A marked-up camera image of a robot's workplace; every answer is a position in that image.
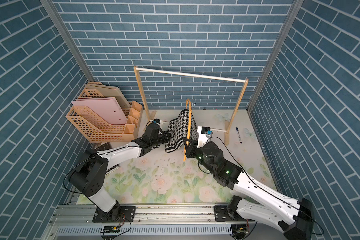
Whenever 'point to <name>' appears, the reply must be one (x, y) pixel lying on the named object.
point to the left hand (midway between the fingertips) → (175, 135)
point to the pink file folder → (106, 109)
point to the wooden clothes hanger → (188, 125)
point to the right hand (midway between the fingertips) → (185, 139)
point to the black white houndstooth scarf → (178, 131)
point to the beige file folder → (107, 91)
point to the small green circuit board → (111, 229)
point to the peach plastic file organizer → (98, 129)
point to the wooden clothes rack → (229, 125)
